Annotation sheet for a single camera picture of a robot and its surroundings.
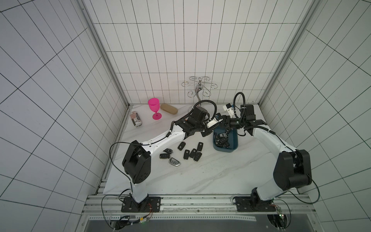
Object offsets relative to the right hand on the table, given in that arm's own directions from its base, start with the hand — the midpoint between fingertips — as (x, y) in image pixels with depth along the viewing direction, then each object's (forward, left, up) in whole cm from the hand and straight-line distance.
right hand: (216, 120), depth 82 cm
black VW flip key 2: (-12, +17, -21) cm, 30 cm away
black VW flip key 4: (-6, +8, -21) cm, 23 cm away
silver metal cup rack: (+16, +6, +7) cm, 19 cm away
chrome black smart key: (-11, +29, -19) cm, 36 cm away
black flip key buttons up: (-12, +11, -21) cm, 27 cm away
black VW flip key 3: (-12, +13, -20) cm, 27 cm away
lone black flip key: (+3, -8, -19) cm, 21 cm away
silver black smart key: (-18, +24, -20) cm, 36 cm away
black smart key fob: (-15, +30, -20) cm, 39 cm away
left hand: (-3, +3, -2) cm, 5 cm away
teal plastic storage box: (0, -14, -20) cm, 25 cm away
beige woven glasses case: (+25, +34, -18) cm, 46 cm away
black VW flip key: (-7, +21, -20) cm, 29 cm away
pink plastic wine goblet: (+19, +42, -7) cm, 47 cm away
